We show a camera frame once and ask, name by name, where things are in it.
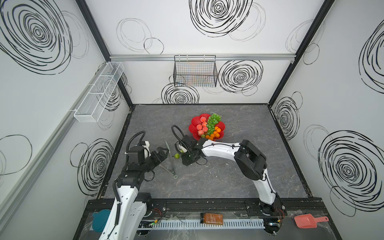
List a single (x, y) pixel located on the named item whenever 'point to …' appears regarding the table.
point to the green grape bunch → (213, 119)
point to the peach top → (199, 126)
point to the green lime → (177, 155)
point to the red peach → (203, 119)
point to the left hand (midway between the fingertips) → (163, 153)
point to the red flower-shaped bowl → (195, 121)
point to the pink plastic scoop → (307, 221)
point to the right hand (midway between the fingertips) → (184, 162)
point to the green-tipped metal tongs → (175, 176)
